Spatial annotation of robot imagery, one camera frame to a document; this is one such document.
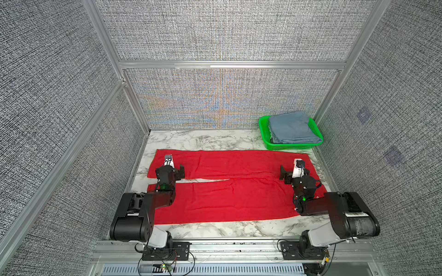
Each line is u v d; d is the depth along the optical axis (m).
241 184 0.94
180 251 0.73
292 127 1.10
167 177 0.70
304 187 0.68
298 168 0.76
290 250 0.73
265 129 1.17
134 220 0.44
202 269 0.70
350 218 0.45
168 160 0.79
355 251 0.75
